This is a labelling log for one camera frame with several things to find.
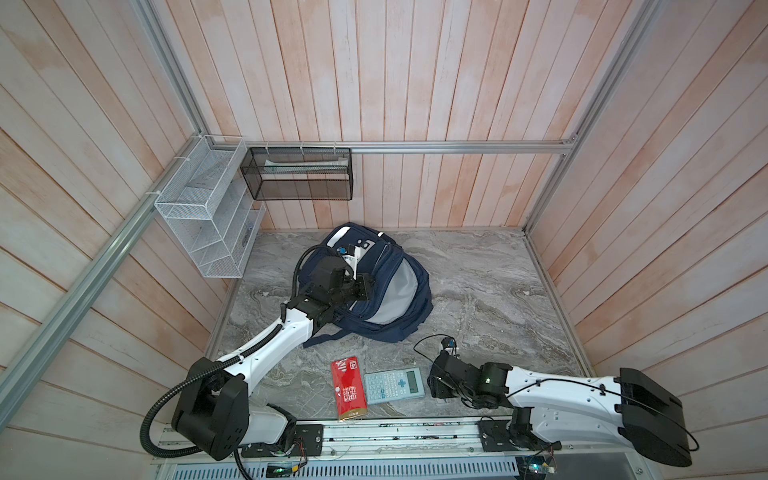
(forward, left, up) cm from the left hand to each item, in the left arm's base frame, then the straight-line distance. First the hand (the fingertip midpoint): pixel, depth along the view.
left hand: (375, 283), depth 81 cm
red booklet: (-25, +7, -18) cm, 31 cm away
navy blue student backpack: (+6, -9, -14) cm, 18 cm away
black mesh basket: (+43, +27, +6) cm, 51 cm away
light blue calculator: (-22, -5, -17) cm, 28 cm away
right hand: (-21, -17, -19) cm, 33 cm away
